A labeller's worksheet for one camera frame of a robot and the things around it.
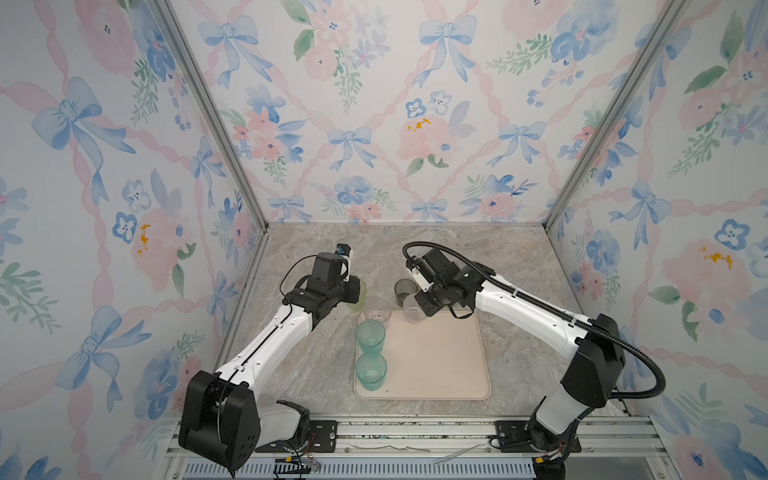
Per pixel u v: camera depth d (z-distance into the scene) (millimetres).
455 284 573
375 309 927
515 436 732
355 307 950
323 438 735
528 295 508
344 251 735
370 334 894
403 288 970
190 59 764
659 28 716
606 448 740
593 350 426
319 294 616
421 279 664
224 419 396
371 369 831
